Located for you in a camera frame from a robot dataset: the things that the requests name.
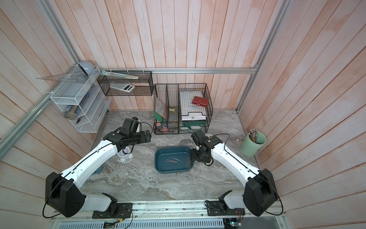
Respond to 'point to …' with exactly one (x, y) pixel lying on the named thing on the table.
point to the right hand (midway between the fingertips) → (195, 157)
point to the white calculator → (126, 88)
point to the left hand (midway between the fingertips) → (144, 138)
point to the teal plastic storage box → (173, 159)
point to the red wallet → (199, 101)
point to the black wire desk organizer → (167, 115)
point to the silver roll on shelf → (71, 114)
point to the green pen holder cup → (252, 143)
